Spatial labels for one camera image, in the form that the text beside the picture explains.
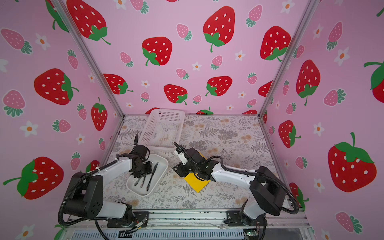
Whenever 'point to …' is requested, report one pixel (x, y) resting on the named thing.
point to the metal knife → (150, 179)
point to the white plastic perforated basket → (162, 129)
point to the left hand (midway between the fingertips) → (149, 171)
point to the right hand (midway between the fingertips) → (174, 166)
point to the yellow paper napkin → (197, 184)
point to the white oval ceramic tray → (144, 185)
